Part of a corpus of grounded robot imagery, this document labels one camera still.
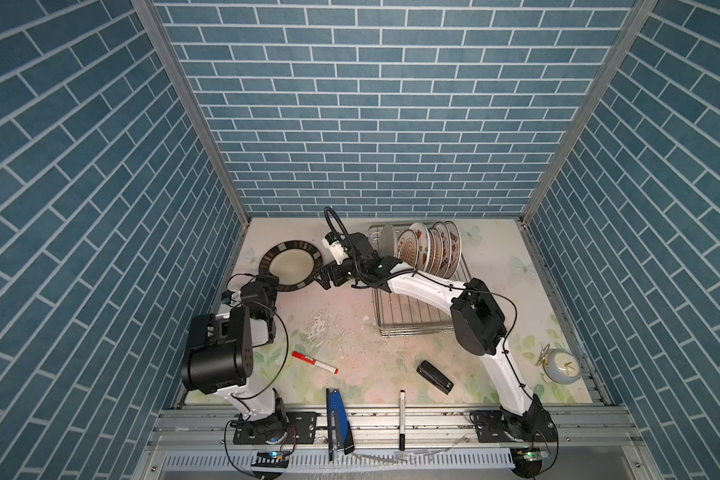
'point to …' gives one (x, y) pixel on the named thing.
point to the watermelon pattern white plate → (424, 245)
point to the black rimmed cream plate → (293, 262)
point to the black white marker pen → (402, 422)
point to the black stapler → (431, 373)
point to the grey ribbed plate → (388, 243)
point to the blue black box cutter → (339, 433)
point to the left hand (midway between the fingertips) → (271, 278)
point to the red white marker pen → (310, 360)
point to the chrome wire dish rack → (401, 315)
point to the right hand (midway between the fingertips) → (320, 267)
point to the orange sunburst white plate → (408, 247)
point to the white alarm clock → (559, 365)
